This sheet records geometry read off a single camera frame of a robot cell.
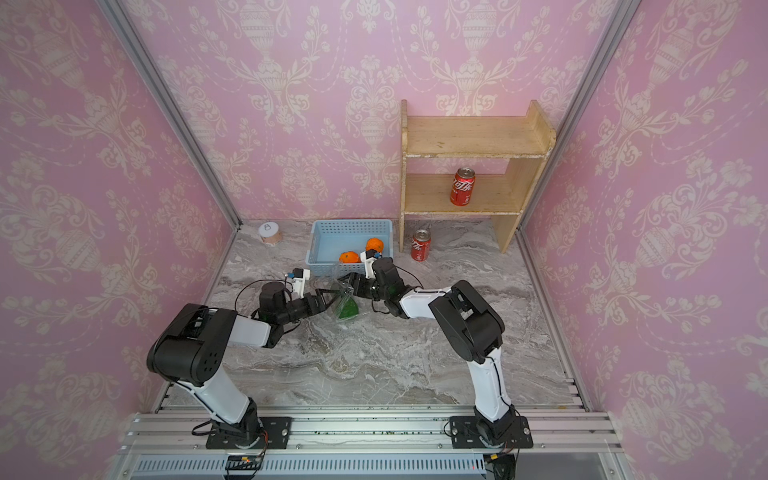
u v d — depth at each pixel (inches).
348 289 32.9
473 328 20.9
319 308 32.7
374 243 43.1
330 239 46.3
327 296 32.9
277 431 29.4
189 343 19.3
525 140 32.7
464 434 28.7
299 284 34.0
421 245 40.3
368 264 34.6
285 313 31.4
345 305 33.7
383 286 30.9
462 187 35.3
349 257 40.4
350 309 36.0
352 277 33.5
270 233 43.5
